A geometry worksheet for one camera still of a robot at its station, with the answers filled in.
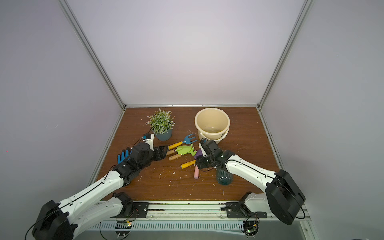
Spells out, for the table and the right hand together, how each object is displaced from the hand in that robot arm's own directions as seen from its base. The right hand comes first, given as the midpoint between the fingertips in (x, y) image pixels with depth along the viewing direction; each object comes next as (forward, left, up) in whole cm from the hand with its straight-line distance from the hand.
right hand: (198, 158), depth 82 cm
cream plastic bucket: (+31, -9, -7) cm, 33 cm away
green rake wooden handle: (+7, +4, -7) cm, 11 cm away
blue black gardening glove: (+4, +47, -6) cm, 48 cm away
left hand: (+3, +18, +6) cm, 20 cm away
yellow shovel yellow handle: (-1, +7, -7) cm, 9 cm away
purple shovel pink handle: (+6, 0, -7) cm, 10 cm away
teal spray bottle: (-10, -14, -1) cm, 17 cm away
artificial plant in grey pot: (+18, +23, +9) cm, 30 cm away
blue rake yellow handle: (+15, +9, -6) cm, 19 cm away
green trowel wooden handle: (+9, +12, -7) cm, 16 cm away
